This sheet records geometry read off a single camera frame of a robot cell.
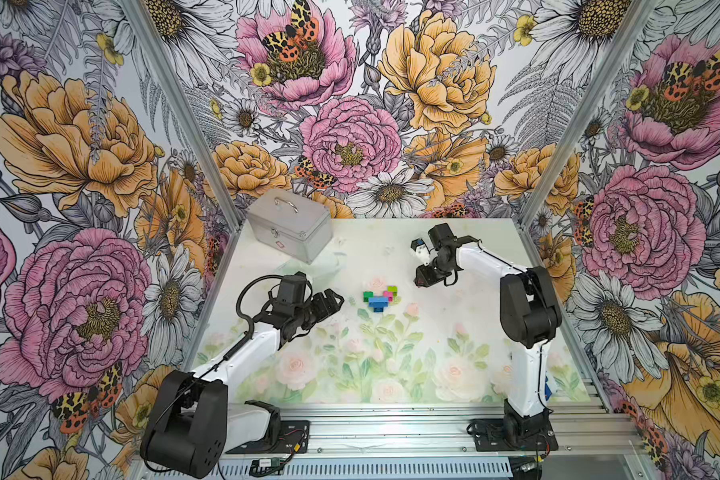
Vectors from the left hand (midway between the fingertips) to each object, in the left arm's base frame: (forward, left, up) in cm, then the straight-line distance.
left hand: (334, 313), depth 87 cm
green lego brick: (+10, -10, -7) cm, 16 cm away
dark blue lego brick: (+8, -14, -7) cm, 17 cm away
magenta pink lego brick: (+10, -16, -7) cm, 21 cm away
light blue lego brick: (+6, -13, -7) cm, 16 cm away
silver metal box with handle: (+30, +14, +6) cm, 34 cm away
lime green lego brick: (+14, -19, -10) cm, 25 cm away
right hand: (+12, -28, -4) cm, 30 cm away
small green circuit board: (-34, +14, -8) cm, 38 cm away
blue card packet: (-21, -55, -5) cm, 59 cm away
